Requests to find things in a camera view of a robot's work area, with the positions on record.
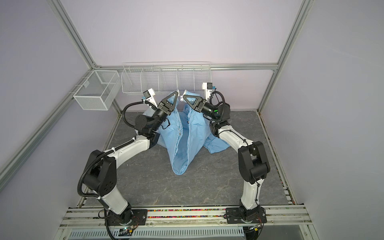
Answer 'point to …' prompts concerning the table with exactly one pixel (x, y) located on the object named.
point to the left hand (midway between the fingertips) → (180, 95)
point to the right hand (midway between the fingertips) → (182, 99)
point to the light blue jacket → (187, 133)
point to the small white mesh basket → (98, 91)
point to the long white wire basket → (165, 77)
